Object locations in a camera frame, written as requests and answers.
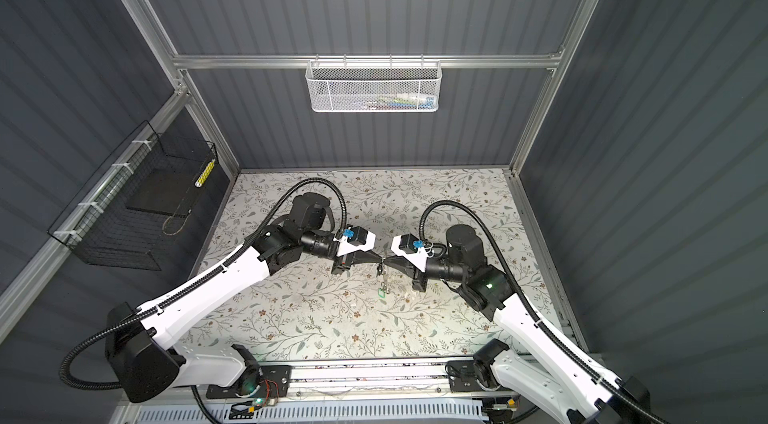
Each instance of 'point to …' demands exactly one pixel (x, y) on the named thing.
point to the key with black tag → (380, 268)
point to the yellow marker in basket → (204, 175)
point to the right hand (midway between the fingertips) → (391, 261)
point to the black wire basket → (101, 231)
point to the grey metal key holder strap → (383, 284)
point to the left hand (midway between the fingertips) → (382, 254)
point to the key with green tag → (381, 292)
